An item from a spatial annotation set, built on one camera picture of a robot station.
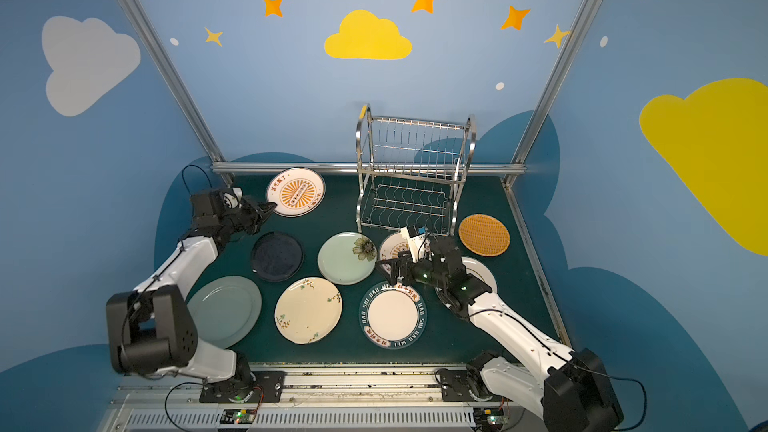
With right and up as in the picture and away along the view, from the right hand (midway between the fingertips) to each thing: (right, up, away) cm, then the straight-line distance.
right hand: (390, 256), depth 78 cm
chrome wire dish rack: (+6, +23, +6) cm, 24 cm away
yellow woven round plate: (+34, +3, +26) cm, 43 cm away
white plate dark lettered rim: (+1, -19, +8) cm, 21 cm away
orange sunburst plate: (-29, +18, +12) cm, 36 cm away
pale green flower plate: (-14, -4, +20) cm, 25 cm away
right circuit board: (+24, -38, -7) cm, 45 cm away
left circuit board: (-37, -37, -8) cm, 53 cm away
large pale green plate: (-48, -17, +8) cm, 52 cm away
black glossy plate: (-37, -3, +18) cm, 41 cm away
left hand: (-32, +14, +7) cm, 36 cm away
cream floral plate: (-24, -17, +9) cm, 31 cm away
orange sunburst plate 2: (0, -1, +23) cm, 23 cm away
